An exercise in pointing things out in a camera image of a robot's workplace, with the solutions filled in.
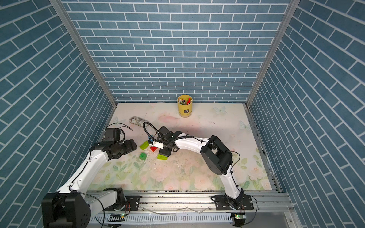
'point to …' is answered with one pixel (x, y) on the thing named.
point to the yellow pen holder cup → (185, 105)
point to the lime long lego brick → (144, 146)
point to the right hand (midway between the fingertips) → (164, 148)
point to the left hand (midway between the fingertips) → (134, 147)
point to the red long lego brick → (153, 148)
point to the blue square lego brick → (150, 139)
